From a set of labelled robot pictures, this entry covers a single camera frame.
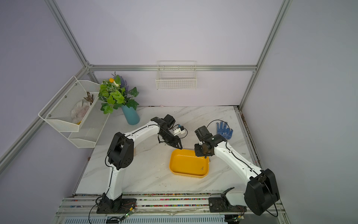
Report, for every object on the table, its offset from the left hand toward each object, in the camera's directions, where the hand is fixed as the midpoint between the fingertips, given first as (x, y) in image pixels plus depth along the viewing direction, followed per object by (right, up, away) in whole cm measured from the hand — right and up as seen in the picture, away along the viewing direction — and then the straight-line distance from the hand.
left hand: (179, 147), depth 88 cm
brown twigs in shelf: (-54, +31, -6) cm, 63 cm away
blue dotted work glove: (+35, +8, +15) cm, 39 cm away
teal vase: (-38, +21, +16) cm, 46 cm away
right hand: (+13, -3, -6) cm, 14 cm away
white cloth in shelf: (-57, +23, -11) cm, 62 cm away
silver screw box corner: (+14, -13, -2) cm, 20 cm away
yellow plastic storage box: (+3, -11, +4) cm, 12 cm away
